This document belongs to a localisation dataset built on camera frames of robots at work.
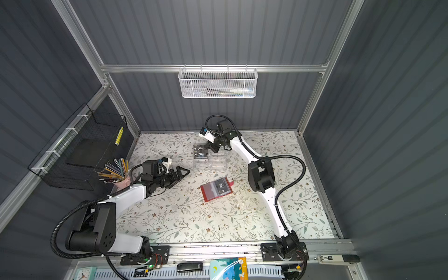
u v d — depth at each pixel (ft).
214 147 3.00
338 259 2.24
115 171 2.89
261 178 2.13
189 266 2.23
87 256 1.47
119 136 2.72
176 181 2.60
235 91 2.98
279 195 2.10
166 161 2.77
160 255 2.37
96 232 1.44
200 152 3.26
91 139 2.62
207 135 2.92
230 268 2.31
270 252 2.41
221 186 3.06
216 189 3.04
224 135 2.75
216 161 3.44
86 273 2.24
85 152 2.48
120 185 2.83
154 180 2.37
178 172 2.64
